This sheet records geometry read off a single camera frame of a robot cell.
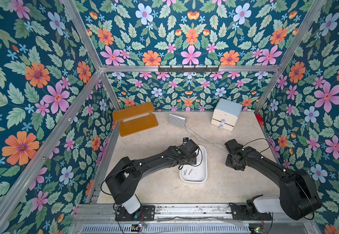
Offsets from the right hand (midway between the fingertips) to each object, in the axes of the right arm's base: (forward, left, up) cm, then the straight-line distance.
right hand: (231, 163), depth 88 cm
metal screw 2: (-5, +28, -4) cm, 29 cm away
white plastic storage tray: (-5, +21, -4) cm, 22 cm away
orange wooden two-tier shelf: (+36, +68, -1) cm, 77 cm away
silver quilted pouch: (+31, +35, +4) cm, 47 cm away
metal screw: (-5, +25, -3) cm, 26 cm away
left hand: (0, +23, +6) cm, 23 cm away
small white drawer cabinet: (+32, +1, +11) cm, 34 cm away
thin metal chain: (+24, +22, -3) cm, 33 cm away
